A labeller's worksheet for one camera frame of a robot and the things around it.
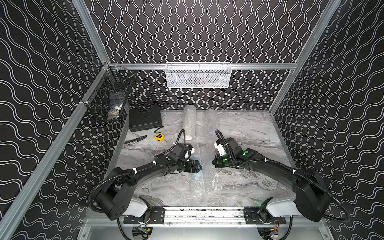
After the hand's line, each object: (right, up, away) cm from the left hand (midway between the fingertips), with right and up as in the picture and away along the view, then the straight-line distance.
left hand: (197, 165), depth 84 cm
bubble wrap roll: (+10, +23, +19) cm, 31 cm away
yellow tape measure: (-25, +15, +19) cm, 35 cm away
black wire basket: (-56, +40, +9) cm, 69 cm away
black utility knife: (-42, +13, +20) cm, 48 cm away
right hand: (+9, +2, 0) cm, 9 cm away
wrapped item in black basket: (-55, +41, +20) cm, 71 cm away
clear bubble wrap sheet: (+6, -8, -2) cm, 10 cm away
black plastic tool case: (-40, +28, +35) cm, 61 cm away
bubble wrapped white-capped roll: (-5, +25, +20) cm, 32 cm away
